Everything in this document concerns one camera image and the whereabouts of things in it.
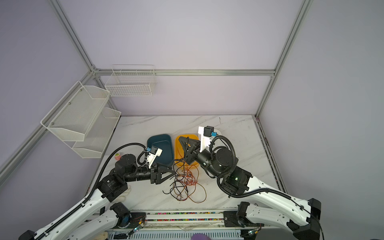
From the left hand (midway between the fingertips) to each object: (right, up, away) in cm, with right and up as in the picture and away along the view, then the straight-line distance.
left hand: (171, 172), depth 65 cm
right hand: (+4, +15, -10) cm, 19 cm away
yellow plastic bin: (+4, +6, -5) cm, 9 cm away
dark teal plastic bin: (-12, +10, +37) cm, 40 cm away
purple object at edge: (+12, -33, +6) cm, 36 cm away
